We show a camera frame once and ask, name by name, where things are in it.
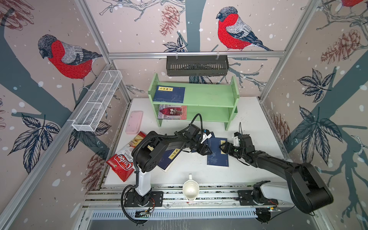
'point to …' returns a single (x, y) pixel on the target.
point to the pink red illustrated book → (172, 112)
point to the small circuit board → (143, 214)
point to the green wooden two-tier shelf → (214, 102)
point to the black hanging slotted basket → (197, 65)
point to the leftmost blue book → (168, 158)
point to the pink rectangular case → (134, 122)
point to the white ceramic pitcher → (190, 189)
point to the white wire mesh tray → (96, 101)
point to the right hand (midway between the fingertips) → (223, 146)
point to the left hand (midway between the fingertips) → (211, 149)
